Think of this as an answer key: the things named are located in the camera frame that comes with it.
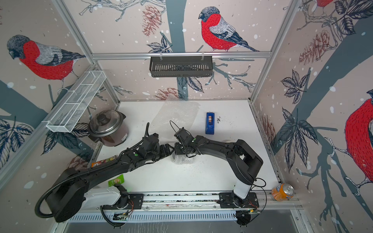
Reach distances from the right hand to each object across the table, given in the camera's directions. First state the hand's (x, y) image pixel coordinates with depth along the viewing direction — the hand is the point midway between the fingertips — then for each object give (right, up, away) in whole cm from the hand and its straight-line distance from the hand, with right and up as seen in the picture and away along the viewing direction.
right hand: (176, 148), depth 87 cm
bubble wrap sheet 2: (-5, +21, +24) cm, 32 cm away
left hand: (-1, +1, -5) cm, 5 cm away
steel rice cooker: (-41, +14, -3) cm, 43 cm away
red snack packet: (-49, -9, -1) cm, 50 cm away
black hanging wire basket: (-1, +57, +19) cm, 60 cm away
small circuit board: (-27, -31, -15) cm, 44 cm away
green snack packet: (-31, -16, -8) cm, 36 cm away
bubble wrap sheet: (+4, -5, -6) cm, 8 cm away
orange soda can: (+53, -16, -20) cm, 59 cm away
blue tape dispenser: (+23, +14, +14) cm, 30 cm away
